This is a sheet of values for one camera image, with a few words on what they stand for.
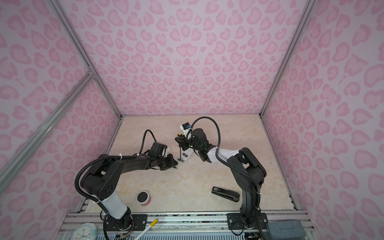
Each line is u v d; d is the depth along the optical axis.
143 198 0.77
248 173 0.49
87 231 0.69
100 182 0.48
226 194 0.79
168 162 0.84
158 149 0.77
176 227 0.72
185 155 0.95
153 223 0.73
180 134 0.85
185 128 0.78
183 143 0.78
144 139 0.81
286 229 0.69
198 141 0.72
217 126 0.75
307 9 0.70
